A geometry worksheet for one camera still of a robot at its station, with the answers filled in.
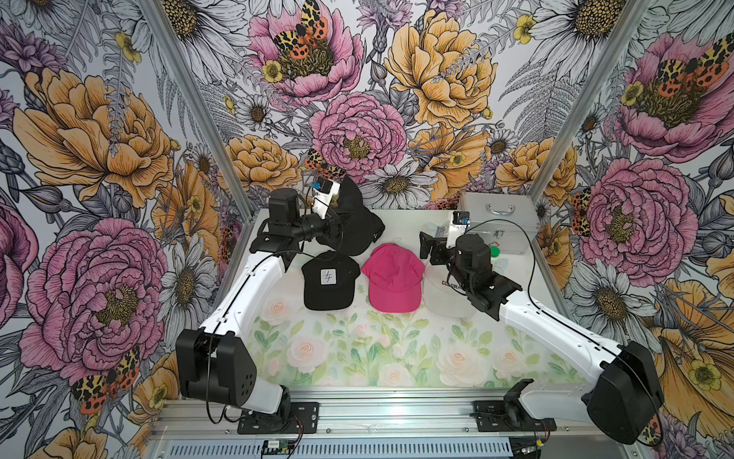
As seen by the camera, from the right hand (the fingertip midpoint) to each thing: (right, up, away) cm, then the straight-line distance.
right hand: (434, 238), depth 80 cm
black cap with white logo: (-32, -14, +16) cm, 38 cm away
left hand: (-23, +5, -3) cm, 24 cm away
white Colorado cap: (+5, -19, +13) cm, 24 cm away
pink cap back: (-10, -12, +14) cm, 21 cm away
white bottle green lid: (+25, -5, +21) cm, 33 cm away
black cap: (-21, +3, -5) cm, 22 cm away
